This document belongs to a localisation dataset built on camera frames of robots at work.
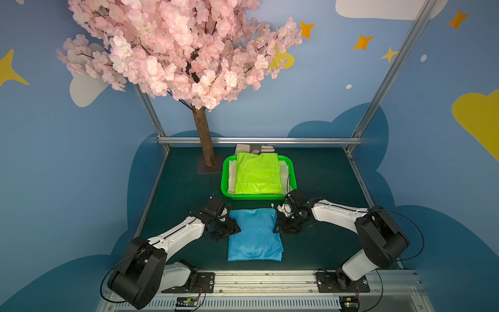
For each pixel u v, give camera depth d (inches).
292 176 38.6
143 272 16.2
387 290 28.9
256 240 32.2
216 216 27.2
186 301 28.3
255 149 47.3
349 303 28.7
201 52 21.7
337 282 26.1
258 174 37.7
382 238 17.9
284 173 39.8
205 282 29.5
